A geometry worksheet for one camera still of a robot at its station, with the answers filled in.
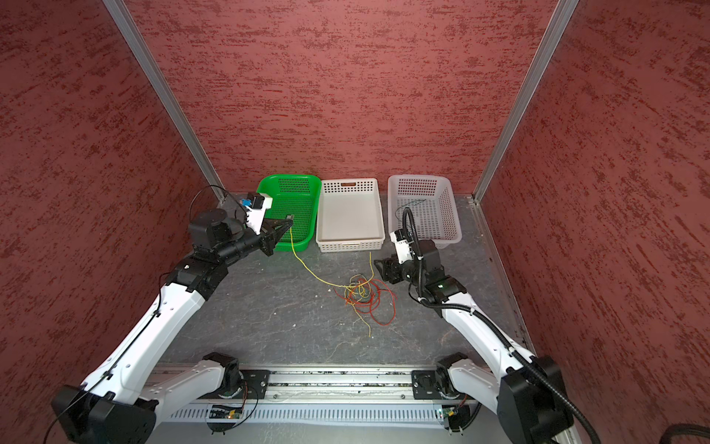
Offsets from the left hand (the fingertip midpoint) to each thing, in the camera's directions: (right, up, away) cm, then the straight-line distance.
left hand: (289, 227), depth 71 cm
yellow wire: (+17, -20, +17) cm, 31 cm away
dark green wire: (+33, +5, +43) cm, 54 cm away
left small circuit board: (-17, -50, +2) cm, 53 cm away
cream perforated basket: (+14, +4, +40) cm, 43 cm away
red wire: (+23, -24, +21) cm, 39 cm away
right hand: (+26, -11, +11) cm, 30 cm away
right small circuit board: (+44, -50, 0) cm, 67 cm away
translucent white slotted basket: (+50, +10, +47) cm, 69 cm away
